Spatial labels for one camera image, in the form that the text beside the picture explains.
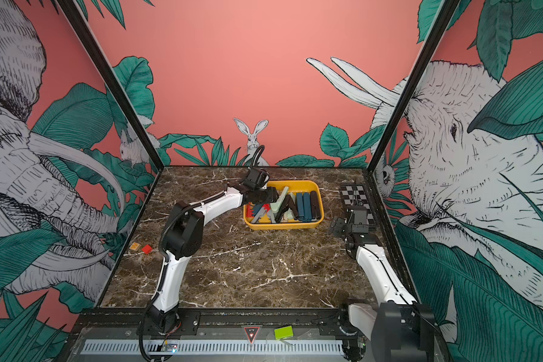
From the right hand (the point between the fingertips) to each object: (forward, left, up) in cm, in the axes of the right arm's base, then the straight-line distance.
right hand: (342, 219), depth 87 cm
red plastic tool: (+8, +39, -7) cm, 40 cm away
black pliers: (+13, +22, -7) cm, 26 cm away
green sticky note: (-37, +23, -10) cm, 45 cm away
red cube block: (-9, +79, -10) cm, 80 cm away
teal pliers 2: (+10, +13, -6) cm, 17 cm away
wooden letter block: (-8, +84, -9) cm, 85 cm away
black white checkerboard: (+19, -11, -9) cm, 24 cm away
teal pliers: (+13, +16, -7) cm, 21 cm away
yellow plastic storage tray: (+25, +18, -9) cm, 32 cm away
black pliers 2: (+10, +9, -6) cm, 15 cm away
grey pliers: (+9, +34, -9) cm, 36 cm away
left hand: (+15, +25, -2) cm, 29 cm away
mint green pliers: (+7, +22, -8) cm, 24 cm away
